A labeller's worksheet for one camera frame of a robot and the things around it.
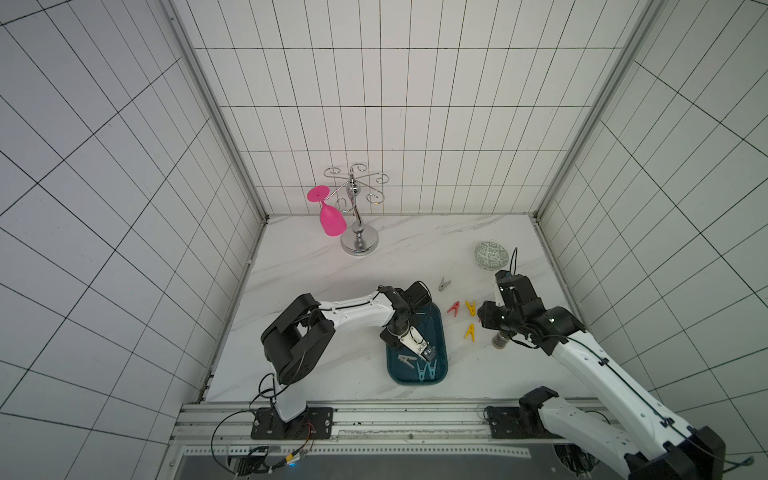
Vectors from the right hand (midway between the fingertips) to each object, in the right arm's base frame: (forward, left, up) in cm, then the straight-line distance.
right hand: (472, 311), depth 80 cm
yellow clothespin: (-1, -1, -11) cm, 11 cm away
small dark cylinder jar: (-4, -9, -10) cm, 14 cm away
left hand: (-4, +21, -11) cm, 24 cm away
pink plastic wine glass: (+28, +43, +4) cm, 51 cm away
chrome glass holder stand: (+32, +36, -10) cm, 50 cm away
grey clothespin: (+16, +6, -12) cm, 21 cm away
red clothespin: (+7, +2, -11) cm, 14 cm away
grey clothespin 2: (-10, +18, -12) cm, 23 cm away
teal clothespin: (-13, +10, -11) cm, 20 cm away
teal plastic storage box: (-13, +17, -12) cm, 25 cm away
